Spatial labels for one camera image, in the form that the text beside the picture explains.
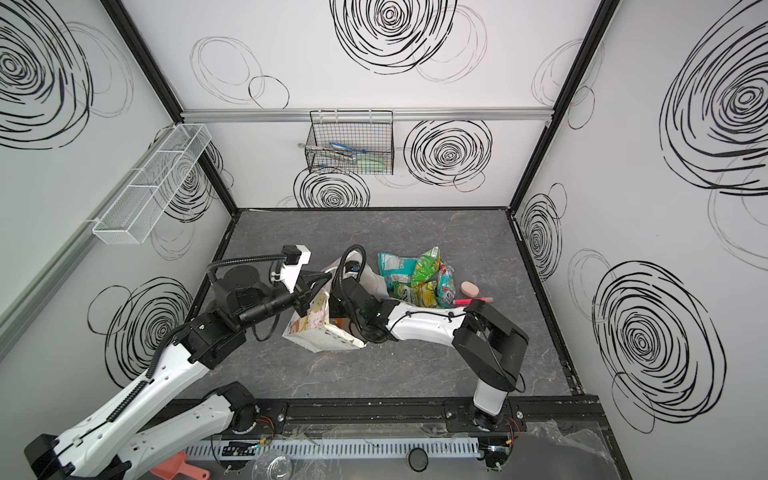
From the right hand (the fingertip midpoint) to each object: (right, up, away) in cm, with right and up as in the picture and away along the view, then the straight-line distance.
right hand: (322, 298), depth 81 cm
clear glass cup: (-8, -35, -14) cm, 39 cm away
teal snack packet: (+21, +6, +15) cm, 26 cm away
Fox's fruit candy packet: (+35, +1, +7) cm, 36 cm away
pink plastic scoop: (-28, -34, -17) cm, 47 cm away
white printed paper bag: (+2, -4, -14) cm, 15 cm away
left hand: (+5, +8, -16) cm, 19 cm away
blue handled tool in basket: (+4, +45, +9) cm, 46 cm away
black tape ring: (+24, -29, -20) cm, 43 cm away
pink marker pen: (+43, -4, +15) cm, 45 cm away
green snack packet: (+30, +9, +8) cm, 32 cm away
